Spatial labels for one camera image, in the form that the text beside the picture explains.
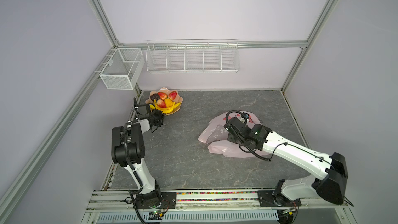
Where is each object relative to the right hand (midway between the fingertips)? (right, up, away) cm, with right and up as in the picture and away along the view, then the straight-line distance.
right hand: (232, 135), depth 78 cm
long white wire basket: (-22, +47, +21) cm, 56 cm away
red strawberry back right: (-37, +23, +33) cm, 55 cm away
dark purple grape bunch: (-49, +22, +27) cm, 60 cm away
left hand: (-38, +11, +21) cm, 44 cm away
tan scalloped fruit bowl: (-34, +19, +33) cm, 51 cm away
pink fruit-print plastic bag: (-8, -4, +16) cm, 18 cm away
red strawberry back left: (-45, +22, +32) cm, 60 cm away
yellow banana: (-41, +12, +26) cm, 50 cm away
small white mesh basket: (-69, +40, +24) cm, 83 cm away
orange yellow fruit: (-39, +17, +28) cm, 51 cm away
